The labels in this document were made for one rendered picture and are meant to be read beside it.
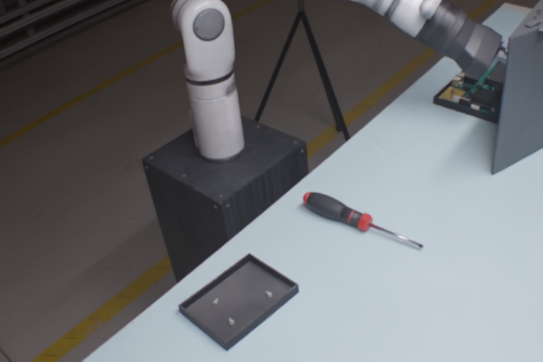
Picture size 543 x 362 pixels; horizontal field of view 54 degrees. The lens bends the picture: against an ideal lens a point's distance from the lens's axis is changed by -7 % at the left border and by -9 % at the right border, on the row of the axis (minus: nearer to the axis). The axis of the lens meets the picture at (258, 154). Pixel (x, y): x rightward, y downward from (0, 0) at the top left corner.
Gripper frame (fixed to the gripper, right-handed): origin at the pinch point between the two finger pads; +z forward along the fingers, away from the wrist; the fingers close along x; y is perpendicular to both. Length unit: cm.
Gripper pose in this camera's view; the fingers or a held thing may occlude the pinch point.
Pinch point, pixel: (532, 74)
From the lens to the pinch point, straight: 89.6
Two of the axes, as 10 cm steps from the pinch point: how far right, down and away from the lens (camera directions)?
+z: 8.5, 5.3, -0.6
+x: -5.2, 8.0, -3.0
